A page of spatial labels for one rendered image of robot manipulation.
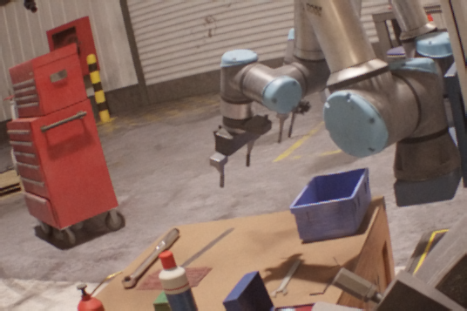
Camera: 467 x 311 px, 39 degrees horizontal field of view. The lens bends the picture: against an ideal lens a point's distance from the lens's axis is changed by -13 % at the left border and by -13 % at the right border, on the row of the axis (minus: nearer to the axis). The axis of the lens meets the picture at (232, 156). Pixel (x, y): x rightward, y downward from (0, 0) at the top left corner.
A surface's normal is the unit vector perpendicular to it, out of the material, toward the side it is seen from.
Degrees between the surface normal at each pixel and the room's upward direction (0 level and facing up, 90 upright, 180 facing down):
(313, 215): 90
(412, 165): 70
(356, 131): 95
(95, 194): 90
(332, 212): 90
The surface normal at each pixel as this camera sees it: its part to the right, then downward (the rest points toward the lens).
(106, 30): -0.43, 0.29
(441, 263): -0.83, -0.38
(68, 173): 0.54, 0.04
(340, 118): -0.72, 0.40
